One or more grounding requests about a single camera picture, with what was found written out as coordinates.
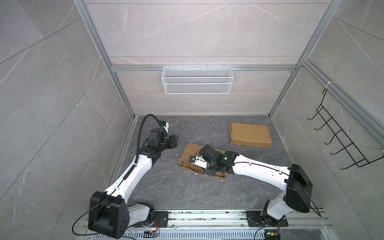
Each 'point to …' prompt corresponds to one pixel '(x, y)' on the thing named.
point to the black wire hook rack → (346, 153)
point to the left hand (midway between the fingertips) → (174, 134)
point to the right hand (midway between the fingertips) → (205, 161)
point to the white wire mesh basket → (197, 80)
